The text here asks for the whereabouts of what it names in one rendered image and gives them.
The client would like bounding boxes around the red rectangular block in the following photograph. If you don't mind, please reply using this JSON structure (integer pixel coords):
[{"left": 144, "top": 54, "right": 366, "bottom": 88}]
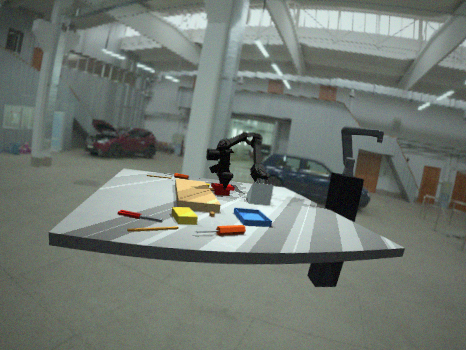
[{"left": 211, "top": 183, "right": 235, "bottom": 196}]

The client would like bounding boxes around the orange-handled awl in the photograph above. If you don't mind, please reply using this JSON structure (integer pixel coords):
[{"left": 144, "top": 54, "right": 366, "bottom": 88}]
[
  {"left": 174, "top": 173, "right": 189, "bottom": 180},
  {"left": 194, "top": 225, "right": 246, "bottom": 236}
]

